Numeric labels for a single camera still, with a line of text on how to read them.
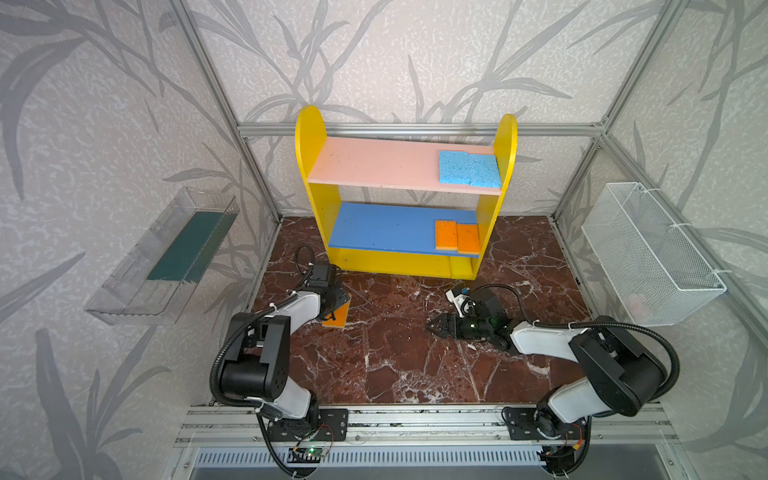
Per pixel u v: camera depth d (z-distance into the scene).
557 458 0.73
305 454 0.71
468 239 0.94
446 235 0.94
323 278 0.75
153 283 0.64
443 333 0.78
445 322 0.78
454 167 0.75
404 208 1.19
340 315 0.91
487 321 0.71
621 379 0.44
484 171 0.74
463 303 0.81
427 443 0.72
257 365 0.44
